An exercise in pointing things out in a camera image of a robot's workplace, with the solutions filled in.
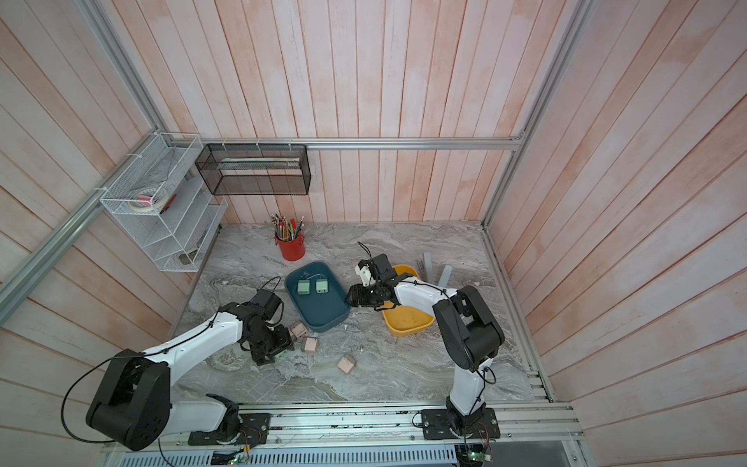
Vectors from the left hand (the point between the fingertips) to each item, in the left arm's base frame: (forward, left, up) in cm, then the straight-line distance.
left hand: (286, 355), depth 84 cm
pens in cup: (+40, +5, +11) cm, 42 cm away
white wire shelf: (+23, +29, +26) cm, 45 cm away
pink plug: (+8, -3, 0) cm, 8 cm away
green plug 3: (-2, -1, +8) cm, 8 cm away
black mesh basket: (+60, +17, +23) cm, 66 cm away
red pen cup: (+39, +5, +1) cm, 40 cm away
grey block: (+29, -45, +4) cm, 54 cm away
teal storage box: (+19, -7, 0) cm, 20 cm away
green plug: (+23, -2, 0) cm, 23 cm away
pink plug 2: (+4, -7, 0) cm, 8 cm away
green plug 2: (+24, -8, +1) cm, 25 cm away
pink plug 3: (-2, -18, 0) cm, 18 cm away
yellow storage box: (+12, -36, -1) cm, 38 cm away
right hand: (+18, -19, +2) cm, 26 cm away
